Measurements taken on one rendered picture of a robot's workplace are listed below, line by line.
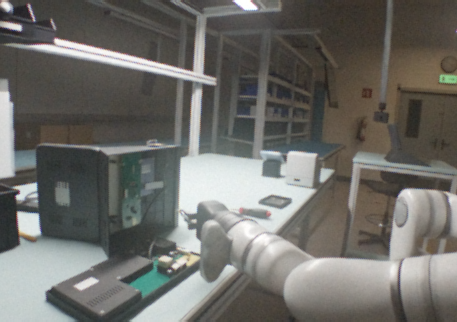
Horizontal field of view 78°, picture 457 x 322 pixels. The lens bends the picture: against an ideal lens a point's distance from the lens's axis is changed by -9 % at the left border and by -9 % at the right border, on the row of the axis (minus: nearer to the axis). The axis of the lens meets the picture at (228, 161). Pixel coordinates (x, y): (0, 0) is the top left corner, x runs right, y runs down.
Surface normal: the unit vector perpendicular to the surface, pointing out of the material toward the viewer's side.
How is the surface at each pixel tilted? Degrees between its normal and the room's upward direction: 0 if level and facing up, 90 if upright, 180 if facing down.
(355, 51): 90
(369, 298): 65
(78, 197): 90
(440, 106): 90
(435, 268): 39
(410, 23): 90
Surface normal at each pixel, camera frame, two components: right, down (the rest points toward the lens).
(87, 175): -0.08, 0.15
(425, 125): -0.44, 0.11
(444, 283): -0.68, -0.50
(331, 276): -0.43, -0.65
